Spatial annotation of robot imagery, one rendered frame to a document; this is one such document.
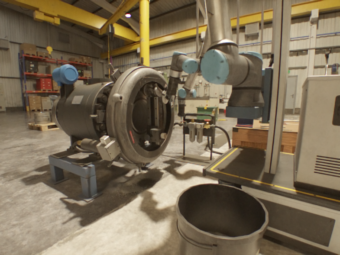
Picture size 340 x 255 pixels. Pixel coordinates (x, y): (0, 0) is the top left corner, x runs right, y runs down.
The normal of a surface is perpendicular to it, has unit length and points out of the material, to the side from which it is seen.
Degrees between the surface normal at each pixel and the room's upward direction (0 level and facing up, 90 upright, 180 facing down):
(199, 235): 90
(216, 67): 95
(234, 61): 80
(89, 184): 90
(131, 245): 0
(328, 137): 90
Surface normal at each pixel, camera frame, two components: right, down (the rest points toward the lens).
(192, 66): 0.36, 0.55
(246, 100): -0.33, -0.19
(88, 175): 0.88, 0.07
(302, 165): -0.61, 0.13
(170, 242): 0.00, -0.99
